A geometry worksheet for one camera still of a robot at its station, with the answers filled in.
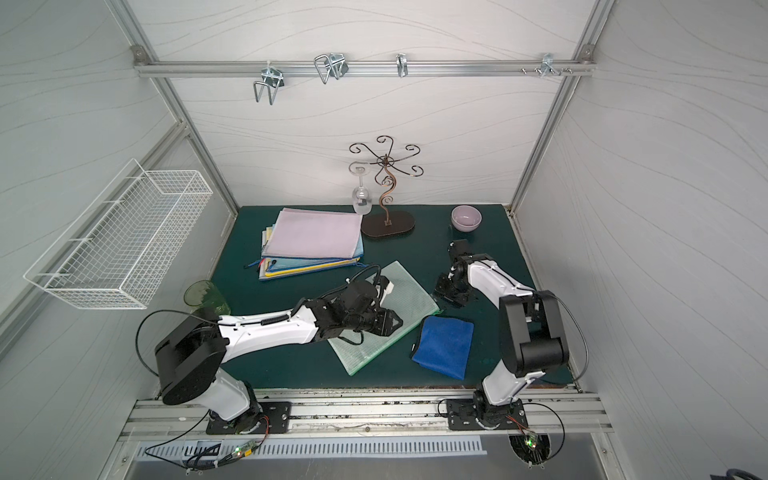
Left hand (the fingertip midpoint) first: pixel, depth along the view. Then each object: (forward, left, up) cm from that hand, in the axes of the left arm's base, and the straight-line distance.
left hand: (399, 324), depth 79 cm
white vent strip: (-29, +54, -2) cm, 61 cm away
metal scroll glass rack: (+44, +8, -8) cm, 45 cm away
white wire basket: (+7, +66, +22) cm, 70 cm away
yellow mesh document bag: (+21, +45, -9) cm, 50 cm away
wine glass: (+38, +13, +11) cm, 42 cm away
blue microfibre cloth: (-3, -13, -6) cm, 14 cm away
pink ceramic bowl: (+47, -26, -7) cm, 54 cm away
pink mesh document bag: (+39, +33, -8) cm, 52 cm away
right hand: (+13, -13, -6) cm, 19 cm away
